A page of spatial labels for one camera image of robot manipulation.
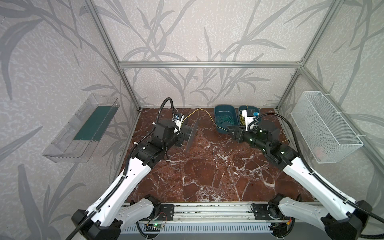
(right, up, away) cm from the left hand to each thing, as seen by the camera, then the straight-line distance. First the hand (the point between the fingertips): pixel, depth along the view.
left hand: (182, 125), depth 72 cm
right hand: (+22, +1, -3) cm, 22 cm away
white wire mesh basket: (+62, -5, -11) cm, 64 cm away
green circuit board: (-14, -49, -1) cm, 51 cm away
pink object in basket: (+66, -14, -1) cm, 68 cm away
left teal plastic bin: (+29, +11, +47) cm, 56 cm away
